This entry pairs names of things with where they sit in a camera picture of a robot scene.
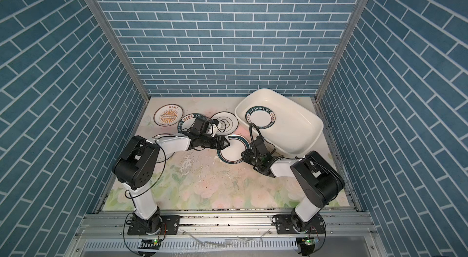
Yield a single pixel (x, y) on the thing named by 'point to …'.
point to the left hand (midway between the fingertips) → (228, 144)
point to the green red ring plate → (231, 153)
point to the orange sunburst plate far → (167, 114)
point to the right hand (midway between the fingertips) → (243, 155)
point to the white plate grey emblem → (228, 123)
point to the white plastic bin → (288, 127)
